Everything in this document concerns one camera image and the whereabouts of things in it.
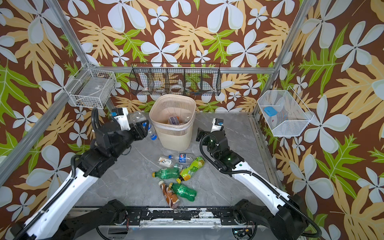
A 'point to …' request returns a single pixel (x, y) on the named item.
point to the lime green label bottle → (186, 173)
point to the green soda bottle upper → (167, 173)
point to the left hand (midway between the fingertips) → (143, 119)
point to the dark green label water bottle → (186, 117)
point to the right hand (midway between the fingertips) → (204, 129)
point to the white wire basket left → (92, 88)
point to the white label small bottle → (168, 162)
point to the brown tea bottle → (171, 197)
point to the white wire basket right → (285, 113)
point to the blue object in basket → (270, 111)
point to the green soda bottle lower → (183, 191)
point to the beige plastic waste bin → (172, 137)
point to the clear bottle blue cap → (174, 120)
